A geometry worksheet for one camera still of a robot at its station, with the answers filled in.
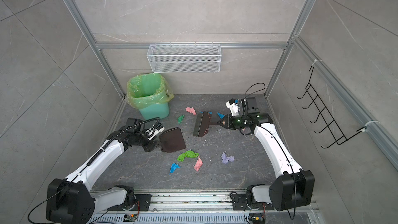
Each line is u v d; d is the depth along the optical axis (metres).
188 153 0.89
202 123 0.86
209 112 1.11
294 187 0.38
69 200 0.42
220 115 1.07
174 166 0.84
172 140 0.95
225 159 0.86
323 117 0.67
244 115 0.66
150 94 1.07
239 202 0.73
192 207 0.73
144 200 0.74
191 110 1.09
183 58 1.00
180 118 1.04
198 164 0.85
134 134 0.65
